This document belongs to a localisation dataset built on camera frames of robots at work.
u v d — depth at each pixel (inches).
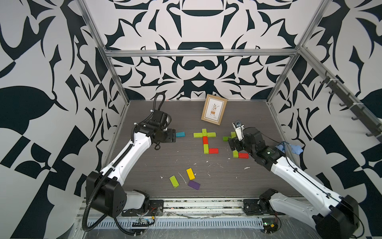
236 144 27.9
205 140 39.2
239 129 26.7
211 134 39.4
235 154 36.1
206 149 37.0
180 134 37.3
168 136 28.6
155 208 28.9
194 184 32.2
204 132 39.9
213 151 37.1
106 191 15.6
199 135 39.2
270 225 28.0
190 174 33.3
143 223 28.5
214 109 41.1
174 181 32.2
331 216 14.9
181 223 28.1
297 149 28.6
